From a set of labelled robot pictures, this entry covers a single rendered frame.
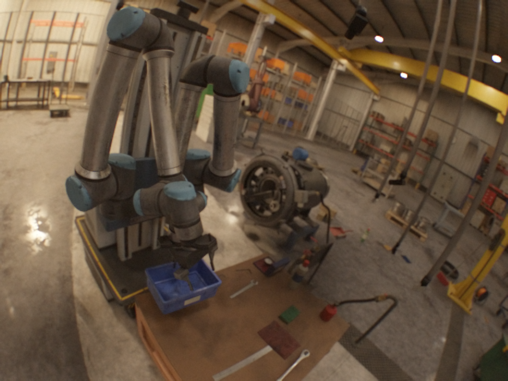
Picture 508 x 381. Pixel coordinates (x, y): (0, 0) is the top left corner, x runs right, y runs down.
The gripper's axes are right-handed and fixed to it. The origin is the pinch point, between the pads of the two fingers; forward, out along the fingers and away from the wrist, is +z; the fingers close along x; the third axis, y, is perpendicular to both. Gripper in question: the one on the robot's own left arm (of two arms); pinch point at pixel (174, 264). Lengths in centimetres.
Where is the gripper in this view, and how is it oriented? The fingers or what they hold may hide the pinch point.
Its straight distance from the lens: 111.6
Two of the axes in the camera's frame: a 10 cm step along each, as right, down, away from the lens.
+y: 7.0, -0.7, 7.1
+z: -3.0, 8.7, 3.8
